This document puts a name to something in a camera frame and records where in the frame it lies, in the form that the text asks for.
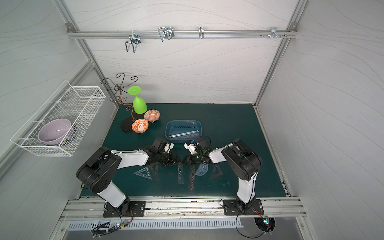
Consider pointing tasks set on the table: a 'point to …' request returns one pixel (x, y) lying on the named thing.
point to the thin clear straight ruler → (183, 133)
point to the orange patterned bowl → (140, 126)
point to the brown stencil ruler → (191, 178)
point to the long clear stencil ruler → (194, 135)
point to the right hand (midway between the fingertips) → (182, 162)
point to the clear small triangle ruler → (144, 172)
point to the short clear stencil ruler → (180, 173)
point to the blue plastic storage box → (183, 131)
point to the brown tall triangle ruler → (154, 168)
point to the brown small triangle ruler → (216, 172)
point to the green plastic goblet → (139, 106)
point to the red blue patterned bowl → (152, 116)
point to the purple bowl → (52, 132)
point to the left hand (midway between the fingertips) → (181, 162)
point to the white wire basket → (78, 104)
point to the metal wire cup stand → (126, 124)
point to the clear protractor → (202, 169)
